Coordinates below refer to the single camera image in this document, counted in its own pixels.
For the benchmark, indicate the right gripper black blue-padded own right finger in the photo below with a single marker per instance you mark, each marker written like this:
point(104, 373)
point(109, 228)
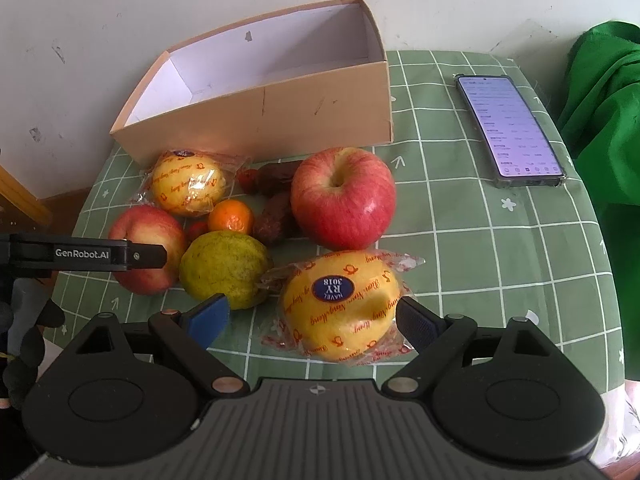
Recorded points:
point(439, 344)

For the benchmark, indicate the right gripper black blue-padded own left finger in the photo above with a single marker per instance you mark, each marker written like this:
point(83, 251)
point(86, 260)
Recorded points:
point(181, 341)

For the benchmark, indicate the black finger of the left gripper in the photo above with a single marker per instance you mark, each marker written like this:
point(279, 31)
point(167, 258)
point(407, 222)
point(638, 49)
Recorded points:
point(145, 256)

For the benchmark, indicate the red apple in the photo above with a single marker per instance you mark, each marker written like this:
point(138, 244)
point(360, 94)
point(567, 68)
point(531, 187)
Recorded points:
point(343, 198)
point(145, 224)

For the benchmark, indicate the small red fruit front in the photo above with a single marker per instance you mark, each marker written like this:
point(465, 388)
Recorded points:
point(196, 229)

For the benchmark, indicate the small red fruit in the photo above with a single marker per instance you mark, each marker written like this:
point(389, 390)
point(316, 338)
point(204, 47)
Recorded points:
point(248, 180)
point(196, 229)

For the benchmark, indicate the green pear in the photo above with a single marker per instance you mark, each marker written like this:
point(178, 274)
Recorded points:
point(228, 263)

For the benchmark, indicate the yellow orange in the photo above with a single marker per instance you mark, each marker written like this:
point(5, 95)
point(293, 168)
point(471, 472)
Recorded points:
point(188, 183)
point(340, 307)

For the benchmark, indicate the small orange tangerine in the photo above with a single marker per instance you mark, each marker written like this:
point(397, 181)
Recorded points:
point(231, 215)

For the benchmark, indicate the yellow orange front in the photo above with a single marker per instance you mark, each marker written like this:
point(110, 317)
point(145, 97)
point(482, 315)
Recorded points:
point(340, 307)

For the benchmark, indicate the dark brown date front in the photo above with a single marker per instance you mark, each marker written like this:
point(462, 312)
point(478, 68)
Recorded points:
point(276, 222)

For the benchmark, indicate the dark brown date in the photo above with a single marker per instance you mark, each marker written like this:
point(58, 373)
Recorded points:
point(276, 222)
point(276, 177)

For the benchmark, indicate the yellow wooden furniture leg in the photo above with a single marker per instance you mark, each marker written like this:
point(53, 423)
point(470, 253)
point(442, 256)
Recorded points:
point(23, 200)

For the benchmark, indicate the green checked tablecloth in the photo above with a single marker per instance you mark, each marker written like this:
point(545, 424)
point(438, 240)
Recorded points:
point(490, 253)

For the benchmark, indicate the smartphone with lit screen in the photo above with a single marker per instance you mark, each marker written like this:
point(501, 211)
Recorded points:
point(518, 148)

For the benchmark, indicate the tan cardboard box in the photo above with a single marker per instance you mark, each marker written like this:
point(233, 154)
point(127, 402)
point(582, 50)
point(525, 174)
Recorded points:
point(290, 82)

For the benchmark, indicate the green crumpled cloth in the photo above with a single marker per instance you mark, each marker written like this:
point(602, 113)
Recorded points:
point(598, 118)

